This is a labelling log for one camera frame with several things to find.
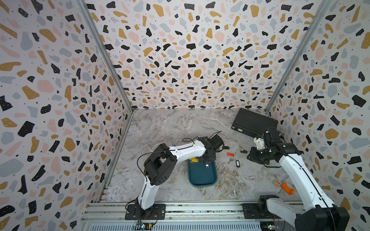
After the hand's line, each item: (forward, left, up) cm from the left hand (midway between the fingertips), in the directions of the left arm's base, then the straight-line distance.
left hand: (212, 158), depth 89 cm
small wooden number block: (-15, -35, -2) cm, 38 cm away
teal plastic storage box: (-10, +8, -1) cm, 13 cm away
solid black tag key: (+11, -11, -5) cm, 16 cm away
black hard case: (+29, -33, -1) cm, 44 cm away
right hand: (-4, -18, +10) cm, 21 cm away
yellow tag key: (+1, +11, -3) cm, 12 cm away
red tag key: (+5, -12, -5) cm, 14 cm away
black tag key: (-2, -17, -5) cm, 17 cm away
